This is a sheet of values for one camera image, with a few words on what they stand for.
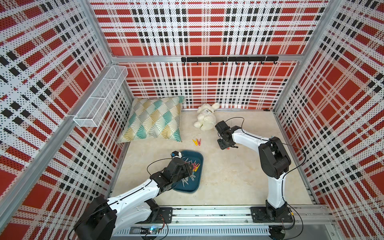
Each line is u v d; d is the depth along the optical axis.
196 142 1.01
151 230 0.69
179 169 0.66
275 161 0.52
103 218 0.40
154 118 0.94
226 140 0.73
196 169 0.88
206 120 1.02
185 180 0.84
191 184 0.84
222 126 0.79
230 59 0.89
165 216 0.74
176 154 0.78
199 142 1.02
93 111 0.71
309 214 0.75
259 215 0.73
